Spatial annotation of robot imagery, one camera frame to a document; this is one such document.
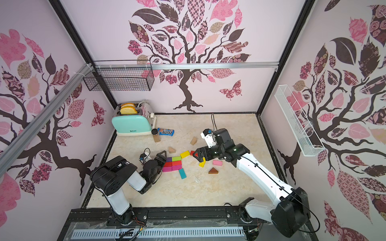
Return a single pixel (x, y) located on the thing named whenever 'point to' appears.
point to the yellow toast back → (128, 104)
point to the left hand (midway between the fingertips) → (166, 157)
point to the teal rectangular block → (182, 173)
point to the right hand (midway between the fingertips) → (201, 154)
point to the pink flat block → (217, 162)
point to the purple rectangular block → (169, 159)
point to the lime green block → (176, 158)
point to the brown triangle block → (213, 170)
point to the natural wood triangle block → (171, 150)
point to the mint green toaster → (129, 119)
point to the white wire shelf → (298, 125)
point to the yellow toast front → (127, 110)
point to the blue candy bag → (169, 132)
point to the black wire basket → (120, 80)
